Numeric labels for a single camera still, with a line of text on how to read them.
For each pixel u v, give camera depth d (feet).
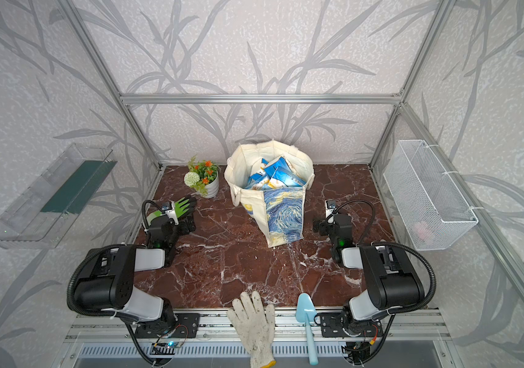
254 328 2.36
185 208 3.34
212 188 3.33
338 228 2.31
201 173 3.24
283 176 2.69
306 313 2.50
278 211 2.66
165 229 2.40
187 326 2.38
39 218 2.10
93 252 1.61
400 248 1.56
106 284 1.46
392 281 1.48
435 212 1.98
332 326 2.38
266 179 2.92
